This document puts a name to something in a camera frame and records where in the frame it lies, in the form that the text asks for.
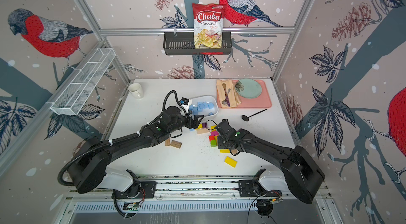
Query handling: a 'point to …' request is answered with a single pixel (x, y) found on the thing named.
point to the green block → (213, 143)
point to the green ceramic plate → (248, 88)
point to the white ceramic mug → (136, 91)
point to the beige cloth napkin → (233, 96)
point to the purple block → (204, 124)
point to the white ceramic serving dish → (205, 105)
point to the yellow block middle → (224, 151)
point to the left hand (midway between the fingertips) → (200, 111)
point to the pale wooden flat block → (202, 130)
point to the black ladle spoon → (246, 118)
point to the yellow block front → (230, 161)
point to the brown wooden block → (176, 143)
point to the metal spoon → (224, 102)
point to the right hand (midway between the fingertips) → (221, 141)
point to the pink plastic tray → (263, 101)
